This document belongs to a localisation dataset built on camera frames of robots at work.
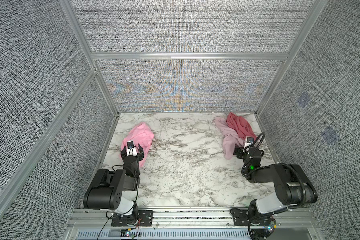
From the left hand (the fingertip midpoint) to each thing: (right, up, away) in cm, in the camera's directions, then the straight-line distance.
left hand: (132, 145), depth 89 cm
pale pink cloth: (+62, +3, +9) cm, 63 cm away
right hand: (+69, +1, +4) cm, 69 cm away
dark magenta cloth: (+70, +12, +13) cm, 72 cm away
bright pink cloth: (+3, +6, +10) cm, 12 cm away
